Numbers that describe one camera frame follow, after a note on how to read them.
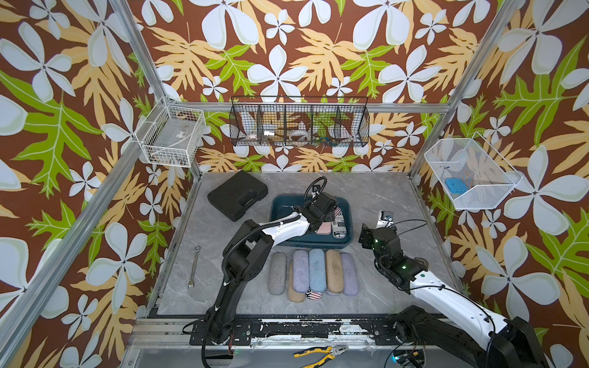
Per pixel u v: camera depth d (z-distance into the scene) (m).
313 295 0.80
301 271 0.81
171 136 0.86
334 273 0.80
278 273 0.84
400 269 0.59
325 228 0.87
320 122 0.98
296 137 1.02
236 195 1.07
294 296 0.80
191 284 0.86
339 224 0.98
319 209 0.74
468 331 0.46
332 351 0.70
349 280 0.83
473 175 0.82
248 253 0.53
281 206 1.04
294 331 0.75
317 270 0.81
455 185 0.80
